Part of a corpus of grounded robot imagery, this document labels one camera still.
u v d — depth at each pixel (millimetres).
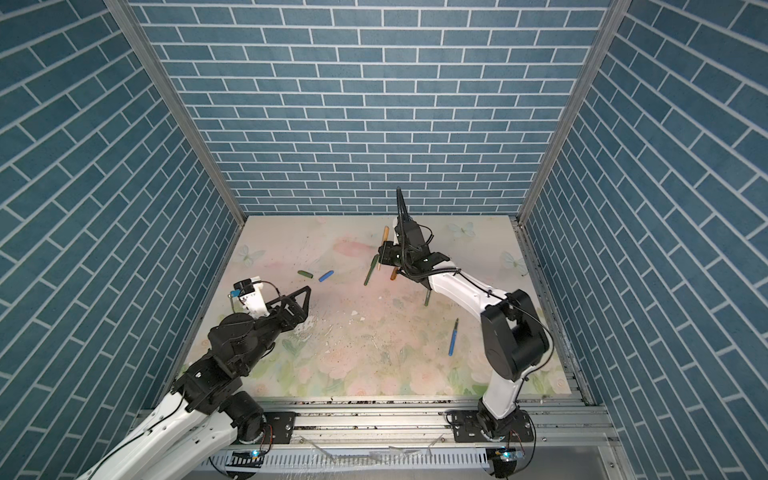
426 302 976
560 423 766
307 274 1050
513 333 483
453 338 890
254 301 619
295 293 651
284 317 621
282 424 739
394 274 1048
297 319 639
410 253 681
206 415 511
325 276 1038
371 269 1050
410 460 706
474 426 733
